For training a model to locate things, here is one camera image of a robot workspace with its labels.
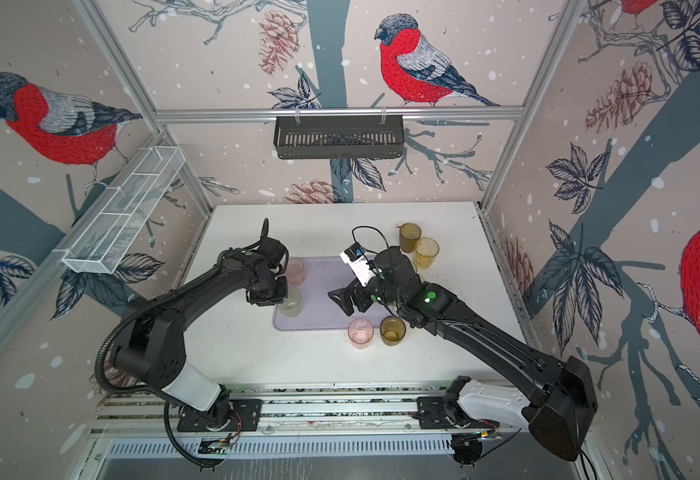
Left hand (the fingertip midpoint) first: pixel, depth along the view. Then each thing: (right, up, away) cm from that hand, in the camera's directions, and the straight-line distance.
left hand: (281, 299), depth 86 cm
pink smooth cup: (+24, -10, +1) cm, 26 cm away
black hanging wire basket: (+16, +54, +19) cm, 60 cm away
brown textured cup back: (+41, +19, +19) cm, 50 cm away
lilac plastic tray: (+11, -5, +6) cm, 13 cm away
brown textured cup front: (+33, -9, +1) cm, 34 cm away
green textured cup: (+2, -3, +6) cm, 7 cm away
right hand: (+18, +7, -14) cm, 24 cm away
